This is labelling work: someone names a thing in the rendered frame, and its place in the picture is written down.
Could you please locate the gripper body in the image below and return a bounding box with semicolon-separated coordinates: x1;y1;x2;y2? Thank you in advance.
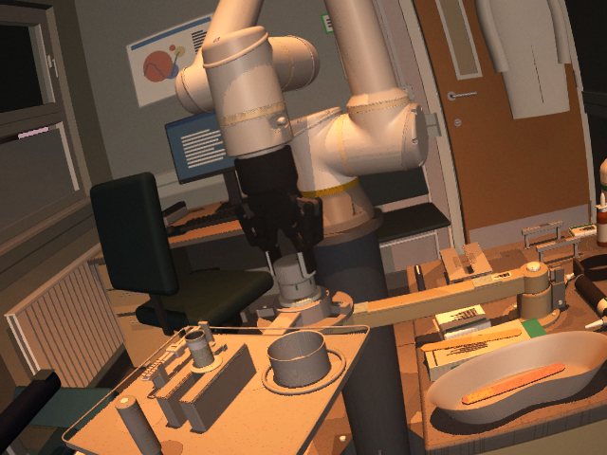
233;143;303;251

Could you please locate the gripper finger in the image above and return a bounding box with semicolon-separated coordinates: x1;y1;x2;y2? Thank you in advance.
284;193;325;278
236;198;277;269

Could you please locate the white clamp knob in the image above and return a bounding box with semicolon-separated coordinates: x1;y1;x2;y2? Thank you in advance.
273;254;318;307

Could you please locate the grey ear speculum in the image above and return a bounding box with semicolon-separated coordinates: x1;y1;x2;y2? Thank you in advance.
184;329;220;372

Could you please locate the grey speculum clip holder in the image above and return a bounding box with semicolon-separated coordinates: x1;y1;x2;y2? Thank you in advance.
140;320;227;383

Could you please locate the grey speculum nest block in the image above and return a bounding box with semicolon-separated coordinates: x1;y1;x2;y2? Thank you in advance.
155;342;260;433

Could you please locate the beige instrument tray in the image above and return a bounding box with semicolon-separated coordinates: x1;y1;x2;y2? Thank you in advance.
60;283;372;455

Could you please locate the black keyboard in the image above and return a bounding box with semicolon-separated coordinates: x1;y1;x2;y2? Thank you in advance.
178;210;242;234

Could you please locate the computer monitor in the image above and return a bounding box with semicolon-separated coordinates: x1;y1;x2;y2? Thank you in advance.
163;113;244;187

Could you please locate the wooden office desk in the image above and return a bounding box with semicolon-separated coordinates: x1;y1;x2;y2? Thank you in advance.
159;165;452;276

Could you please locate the black office chair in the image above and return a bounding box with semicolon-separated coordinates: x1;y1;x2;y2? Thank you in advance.
89;171;275;337

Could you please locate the grey round cup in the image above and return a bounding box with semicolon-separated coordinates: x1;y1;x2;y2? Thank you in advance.
266;330;332;389

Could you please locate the small white printed box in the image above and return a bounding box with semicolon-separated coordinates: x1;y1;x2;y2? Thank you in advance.
432;304;490;340

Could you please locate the white and green box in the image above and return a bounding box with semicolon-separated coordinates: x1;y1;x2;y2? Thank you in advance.
420;318;547;383

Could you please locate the wooden tongue depressor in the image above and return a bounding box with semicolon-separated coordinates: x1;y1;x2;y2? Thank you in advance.
420;328;524;354

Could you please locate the brown door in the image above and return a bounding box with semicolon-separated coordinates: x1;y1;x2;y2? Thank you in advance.
411;0;595;249

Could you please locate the white radiator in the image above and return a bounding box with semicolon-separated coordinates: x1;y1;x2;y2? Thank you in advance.
4;257;128;391

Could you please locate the orange tongue depressor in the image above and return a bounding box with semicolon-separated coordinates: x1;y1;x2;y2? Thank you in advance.
461;361;567;406

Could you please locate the white kidney dish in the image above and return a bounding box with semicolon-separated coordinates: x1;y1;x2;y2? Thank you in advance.
426;330;607;426

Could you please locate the white lab coat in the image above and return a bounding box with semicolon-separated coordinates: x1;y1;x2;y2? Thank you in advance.
472;0;579;120

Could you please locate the black head band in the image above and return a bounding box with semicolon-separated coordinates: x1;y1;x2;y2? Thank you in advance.
572;252;607;286

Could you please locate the white spray bottle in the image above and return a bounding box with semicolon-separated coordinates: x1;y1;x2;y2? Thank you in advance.
595;157;607;247

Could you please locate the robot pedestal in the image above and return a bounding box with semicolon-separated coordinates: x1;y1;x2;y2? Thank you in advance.
310;208;412;455

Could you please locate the beige open clip bracket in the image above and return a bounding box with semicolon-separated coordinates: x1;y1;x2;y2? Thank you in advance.
437;242;495;286

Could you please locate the wall poster with chart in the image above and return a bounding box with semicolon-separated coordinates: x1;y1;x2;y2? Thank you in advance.
124;12;215;109

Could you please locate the grey wall cabinet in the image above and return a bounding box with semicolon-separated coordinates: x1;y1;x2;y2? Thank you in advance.
0;0;116;290

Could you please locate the grey cylinder post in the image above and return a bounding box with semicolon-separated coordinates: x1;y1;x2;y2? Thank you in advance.
115;395;163;455

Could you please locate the grey handle bracket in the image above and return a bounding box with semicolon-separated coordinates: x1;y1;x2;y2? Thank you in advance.
521;221;580;267

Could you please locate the black handle otoscope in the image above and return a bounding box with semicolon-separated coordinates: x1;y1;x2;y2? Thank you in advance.
573;275;607;332

